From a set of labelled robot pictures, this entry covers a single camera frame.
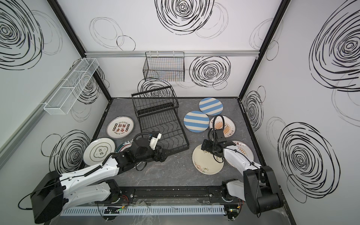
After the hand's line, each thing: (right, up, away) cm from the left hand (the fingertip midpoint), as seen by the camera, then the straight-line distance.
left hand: (166, 150), depth 78 cm
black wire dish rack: (-12, +22, +33) cm, 41 cm away
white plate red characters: (-37, +10, +24) cm, 45 cm away
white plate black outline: (-46, -3, +12) cm, 48 cm away
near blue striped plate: (+20, +14, +31) cm, 39 cm away
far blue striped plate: (+33, +26, +37) cm, 56 cm away
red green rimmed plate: (-28, -1, +14) cm, 31 cm away
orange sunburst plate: (+44, +10, +24) cm, 51 cm away
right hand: (+24, -2, +10) cm, 26 cm away
